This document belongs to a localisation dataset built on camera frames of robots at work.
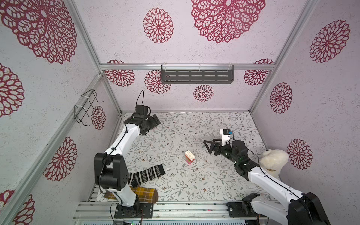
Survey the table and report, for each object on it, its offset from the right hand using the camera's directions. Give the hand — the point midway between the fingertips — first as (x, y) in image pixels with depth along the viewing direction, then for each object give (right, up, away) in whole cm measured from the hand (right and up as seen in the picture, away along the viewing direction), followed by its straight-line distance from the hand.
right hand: (207, 140), depth 79 cm
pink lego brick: (-10, -15, +10) cm, 21 cm away
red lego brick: (-9, -13, +6) cm, 18 cm away
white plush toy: (+32, -10, -7) cm, 35 cm away
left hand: (-32, +9, +10) cm, 34 cm away
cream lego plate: (-10, -10, +6) cm, 15 cm away
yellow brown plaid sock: (-36, -31, 0) cm, 48 cm away
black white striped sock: (-37, -23, +6) cm, 44 cm away
